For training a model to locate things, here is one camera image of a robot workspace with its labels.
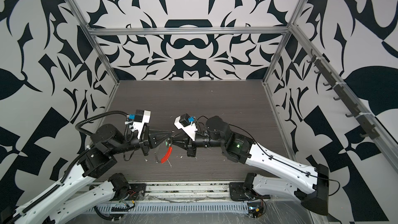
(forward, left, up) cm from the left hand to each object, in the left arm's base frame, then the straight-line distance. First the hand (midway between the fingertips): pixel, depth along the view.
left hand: (172, 131), depth 54 cm
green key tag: (-2, +3, -7) cm, 7 cm away
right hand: (-2, +1, -4) cm, 5 cm away
